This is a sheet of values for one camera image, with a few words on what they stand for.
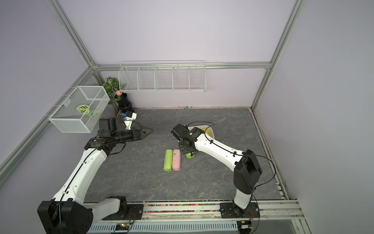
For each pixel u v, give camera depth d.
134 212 0.73
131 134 0.66
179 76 0.99
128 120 0.68
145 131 0.71
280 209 0.76
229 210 0.74
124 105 1.11
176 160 0.89
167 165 0.88
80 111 0.77
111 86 0.97
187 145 0.56
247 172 0.44
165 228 0.77
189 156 0.78
